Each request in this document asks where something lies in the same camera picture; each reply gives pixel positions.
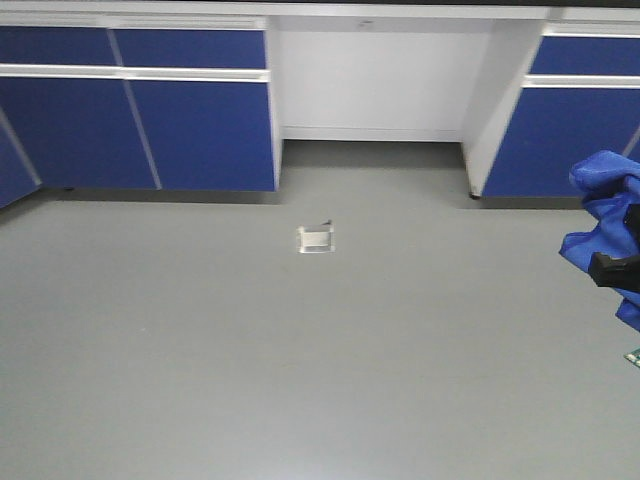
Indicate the bench with blue cabinet doors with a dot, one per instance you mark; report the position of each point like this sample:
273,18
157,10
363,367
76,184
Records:
200,125

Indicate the metal floor socket box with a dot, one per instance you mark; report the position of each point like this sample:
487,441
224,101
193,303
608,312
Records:
316,240

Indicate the green circuit board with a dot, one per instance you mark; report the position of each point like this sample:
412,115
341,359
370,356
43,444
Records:
634,356

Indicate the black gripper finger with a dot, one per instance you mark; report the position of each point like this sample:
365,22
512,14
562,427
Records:
634,217
615,272

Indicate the blue cloth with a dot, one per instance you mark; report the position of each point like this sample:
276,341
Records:
600,170

